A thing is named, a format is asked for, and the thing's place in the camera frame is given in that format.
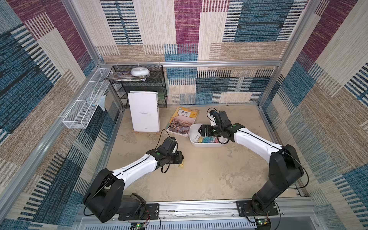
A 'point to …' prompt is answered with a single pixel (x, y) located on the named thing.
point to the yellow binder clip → (181, 165)
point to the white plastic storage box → (194, 131)
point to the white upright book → (144, 108)
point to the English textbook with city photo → (181, 121)
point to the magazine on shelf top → (125, 75)
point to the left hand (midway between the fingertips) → (180, 156)
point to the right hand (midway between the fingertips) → (204, 128)
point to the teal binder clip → (206, 139)
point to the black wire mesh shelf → (155, 82)
